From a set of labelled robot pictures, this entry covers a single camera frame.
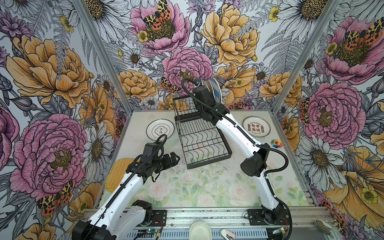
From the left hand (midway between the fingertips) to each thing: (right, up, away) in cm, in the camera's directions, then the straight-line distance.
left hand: (172, 165), depth 81 cm
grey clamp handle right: (+72, -26, -10) cm, 77 cm away
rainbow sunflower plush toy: (+67, +9, +21) cm, 70 cm away
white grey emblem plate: (-15, +20, +31) cm, 40 cm away
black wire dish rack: (+17, +10, +21) cm, 29 cm away
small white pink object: (+27, -28, -12) cm, 40 cm away
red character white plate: (+57, +21, +32) cm, 69 cm away
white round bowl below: (+15, -27, -10) cm, 33 cm away
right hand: (+17, +36, +1) cm, 40 cm away
